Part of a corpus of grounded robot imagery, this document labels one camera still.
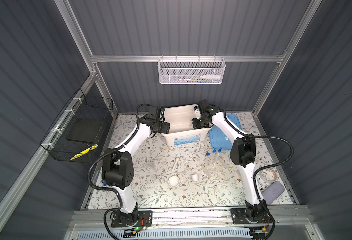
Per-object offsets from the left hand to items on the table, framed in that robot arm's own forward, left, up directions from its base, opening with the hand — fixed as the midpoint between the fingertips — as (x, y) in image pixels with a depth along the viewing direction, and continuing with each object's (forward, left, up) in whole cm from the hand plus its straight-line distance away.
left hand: (164, 126), depth 92 cm
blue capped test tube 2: (-19, -30, 0) cm, 36 cm away
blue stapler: (-40, +19, +17) cm, 48 cm away
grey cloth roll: (-39, -57, -12) cm, 70 cm away
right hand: (+3, -21, -5) cm, 22 cm away
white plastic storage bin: (-5, -11, +1) cm, 12 cm away
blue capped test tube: (-18, -27, -15) cm, 36 cm away
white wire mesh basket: (+55, -23, +7) cm, 60 cm away
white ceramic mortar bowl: (-29, -5, -15) cm, 33 cm away
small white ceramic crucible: (-28, -17, -13) cm, 35 cm away
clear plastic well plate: (-20, -30, -16) cm, 40 cm away
